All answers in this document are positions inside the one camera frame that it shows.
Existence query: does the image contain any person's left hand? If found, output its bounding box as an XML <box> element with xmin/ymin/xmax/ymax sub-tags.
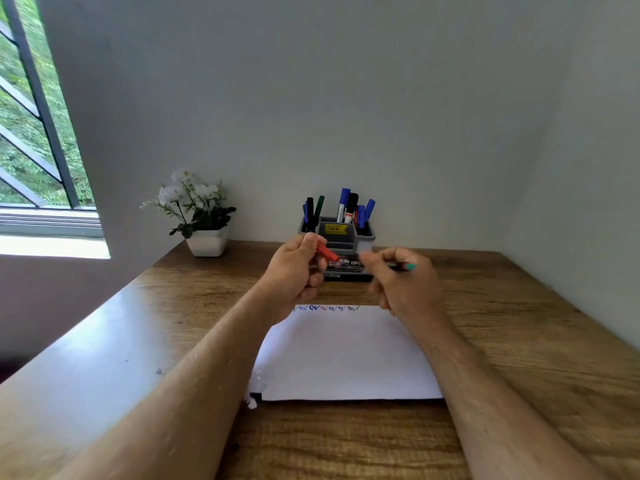
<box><xmin>257</xmin><ymin>232</ymin><xmax>331</xmax><ymax>325</ymax></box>

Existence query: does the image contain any person's right hand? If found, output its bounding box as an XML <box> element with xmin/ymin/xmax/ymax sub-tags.
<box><xmin>357</xmin><ymin>246</ymin><xmax>446</xmax><ymax>331</ymax></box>

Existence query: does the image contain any white paper sheet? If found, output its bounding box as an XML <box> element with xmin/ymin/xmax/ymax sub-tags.
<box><xmin>248</xmin><ymin>304</ymin><xmax>445</xmax><ymax>401</ymax></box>

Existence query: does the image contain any person's left forearm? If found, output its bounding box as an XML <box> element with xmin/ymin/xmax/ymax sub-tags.
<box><xmin>52</xmin><ymin>289</ymin><xmax>286</xmax><ymax>480</ymax></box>

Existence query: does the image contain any person's right forearm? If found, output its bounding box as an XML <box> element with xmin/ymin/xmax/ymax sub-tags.
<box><xmin>415</xmin><ymin>304</ymin><xmax>611</xmax><ymax>480</ymax></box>

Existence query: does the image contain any grey white desk organizer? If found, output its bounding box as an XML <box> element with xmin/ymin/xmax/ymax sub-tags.
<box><xmin>298</xmin><ymin>216</ymin><xmax>376</xmax><ymax>271</ymax></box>

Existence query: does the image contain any white square flower pot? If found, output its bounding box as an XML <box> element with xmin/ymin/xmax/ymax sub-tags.
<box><xmin>185</xmin><ymin>227</ymin><xmax>230</xmax><ymax>258</ymax></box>

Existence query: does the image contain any artificial white flower plant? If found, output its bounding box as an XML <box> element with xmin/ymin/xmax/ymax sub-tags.
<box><xmin>139</xmin><ymin>169</ymin><xmax>237</xmax><ymax>239</ymax></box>

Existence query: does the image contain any window with dark bars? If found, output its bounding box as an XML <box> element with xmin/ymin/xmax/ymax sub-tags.
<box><xmin>0</xmin><ymin>0</ymin><xmax>105</xmax><ymax>238</ymax></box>

